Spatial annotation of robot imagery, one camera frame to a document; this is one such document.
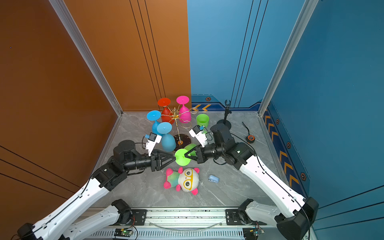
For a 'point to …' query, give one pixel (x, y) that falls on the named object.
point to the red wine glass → (167, 114)
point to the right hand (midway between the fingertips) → (185, 156)
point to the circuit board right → (252, 233)
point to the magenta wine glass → (185, 115)
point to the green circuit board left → (122, 232)
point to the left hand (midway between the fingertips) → (173, 157)
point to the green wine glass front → (203, 119)
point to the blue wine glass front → (168, 142)
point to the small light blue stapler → (213, 178)
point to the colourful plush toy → (187, 180)
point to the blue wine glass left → (154, 115)
